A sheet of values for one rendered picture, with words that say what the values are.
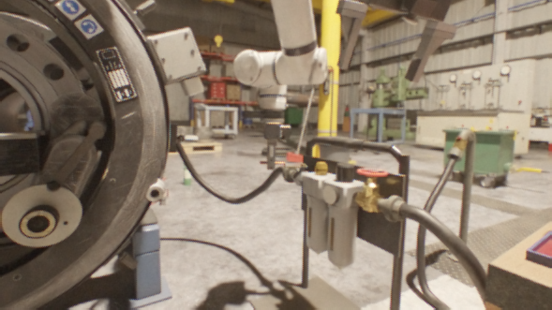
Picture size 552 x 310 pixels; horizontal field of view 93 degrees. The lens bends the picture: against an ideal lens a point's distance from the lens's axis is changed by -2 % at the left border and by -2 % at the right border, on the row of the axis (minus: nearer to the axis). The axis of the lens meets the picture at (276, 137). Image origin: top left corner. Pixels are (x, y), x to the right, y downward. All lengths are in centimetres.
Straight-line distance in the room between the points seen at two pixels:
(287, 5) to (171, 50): 27
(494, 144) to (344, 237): 256
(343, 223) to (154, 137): 51
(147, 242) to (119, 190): 44
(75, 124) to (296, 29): 49
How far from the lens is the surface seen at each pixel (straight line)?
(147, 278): 110
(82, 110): 65
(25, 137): 60
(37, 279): 69
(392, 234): 75
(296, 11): 63
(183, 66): 66
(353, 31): 47
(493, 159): 320
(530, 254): 44
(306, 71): 67
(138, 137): 61
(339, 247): 78
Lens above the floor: 63
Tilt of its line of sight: 4 degrees down
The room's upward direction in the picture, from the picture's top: 1 degrees clockwise
